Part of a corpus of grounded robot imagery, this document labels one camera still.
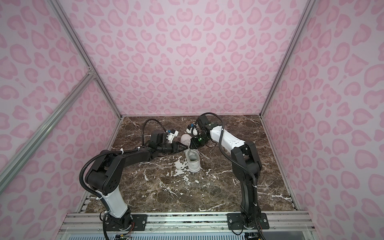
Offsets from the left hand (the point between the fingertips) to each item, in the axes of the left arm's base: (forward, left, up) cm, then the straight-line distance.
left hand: (187, 146), depth 88 cm
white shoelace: (0, -9, -10) cm, 14 cm away
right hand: (+2, -3, -2) cm, 4 cm away
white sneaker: (-3, -3, -6) cm, 7 cm away
